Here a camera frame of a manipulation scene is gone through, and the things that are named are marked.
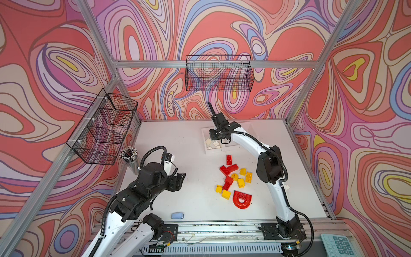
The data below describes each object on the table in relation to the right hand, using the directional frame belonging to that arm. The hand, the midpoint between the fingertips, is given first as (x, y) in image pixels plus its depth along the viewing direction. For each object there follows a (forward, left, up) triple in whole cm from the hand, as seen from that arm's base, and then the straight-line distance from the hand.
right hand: (215, 137), depth 98 cm
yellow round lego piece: (-23, -10, -8) cm, 27 cm away
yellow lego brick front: (-33, -4, -9) cm, 34 cm away
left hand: (-30, +18, +13) cm, 37 cm away
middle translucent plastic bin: (-5, -11, -4) cm, 12 cm away
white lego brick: (-3, +3, -7) cm, 9 cm away
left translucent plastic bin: (-1, +3, -8) cm, 9 cm away
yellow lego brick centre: (-27, -13, -8) cm, 31 cm away
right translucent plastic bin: (+9, -26, -3) cm, 28 cm away
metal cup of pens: (-17, +45, +8) cm, 49 cm away
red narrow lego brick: (-26, -6, -7) cm, 28 cm away
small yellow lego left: (-30, -1, -8) cm, 31 cm away
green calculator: (-57, -51, -9) cm, 76 cm away
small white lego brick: (-30, -37, -7) cm, 49 cm away
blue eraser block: (-42, +21, -7) cm, 48 cm away
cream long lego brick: (+2, +4, -6) cm, 8 cm away
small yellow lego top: (-20, -15, -7) cm, 26 cm away
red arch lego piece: (-36, -12, -9) cm, 39 cm away
